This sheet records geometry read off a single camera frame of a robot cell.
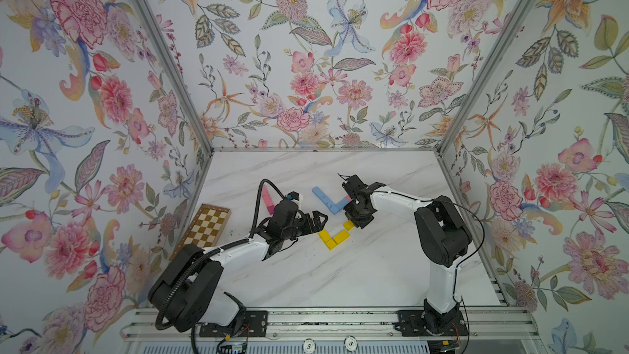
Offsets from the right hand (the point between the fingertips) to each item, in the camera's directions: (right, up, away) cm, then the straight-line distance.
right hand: (346, 215), depth 98 cm
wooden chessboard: (-54, -3, -5) cm, 54 cm away
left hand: (-9, +1, -12) cm, 16 cm away
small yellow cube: (-6, -9, -7) cm, 13 cm away
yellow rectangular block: (-9, -7, -5) cm, 12 cm away
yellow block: (+1, -3, -5) cm, 5 cm away
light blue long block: (-8, +6, +6) cm, 12 cm away
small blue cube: (-4, +3, +3) cm, 6 cm away
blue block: (-2, +4, +2) cm, 5 cm away
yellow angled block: (-3, -8, -5) cm, 9 cm away
